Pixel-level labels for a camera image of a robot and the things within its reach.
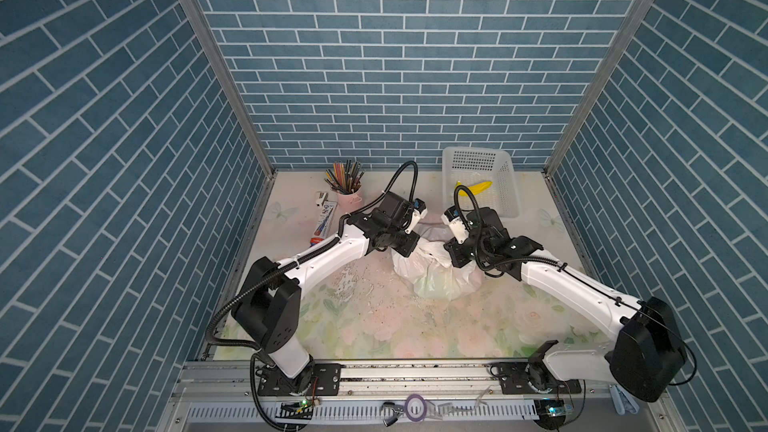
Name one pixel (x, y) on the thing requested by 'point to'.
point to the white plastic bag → (429, 270)
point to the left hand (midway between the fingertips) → (416, 240)
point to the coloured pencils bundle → (345, 178)
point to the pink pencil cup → (350, 203)
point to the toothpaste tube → (328, 211)
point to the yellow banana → (475, 189)
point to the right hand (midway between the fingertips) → (443, 241)
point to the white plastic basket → (479, 177)
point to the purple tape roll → (416, 407)
